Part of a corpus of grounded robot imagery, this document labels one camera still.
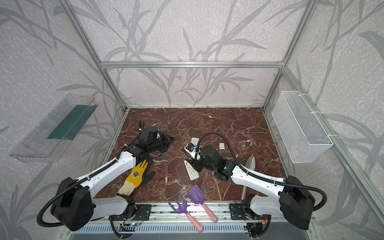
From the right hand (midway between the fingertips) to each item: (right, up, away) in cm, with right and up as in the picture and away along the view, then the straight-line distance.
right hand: (190, 150), depth 78 cm
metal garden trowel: (+36, -10, +11) cm, 39 cm away
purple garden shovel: (+3, -24, 0) cm, 24 cm away
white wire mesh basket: (+48, +8, -18) cm, 52 cm away
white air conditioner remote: (0, -14, +8) cm, 16 cm away
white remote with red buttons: (+1, +2, +21) cm, 21 cm away
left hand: (-7, +9, +3) cm, 12 cm away
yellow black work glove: (-30, -16, +5) cm, 34 cm away
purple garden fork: (-4, -29, -3) cm, 29 cm away
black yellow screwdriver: (-3, 0, -1) cm, 3 cm away
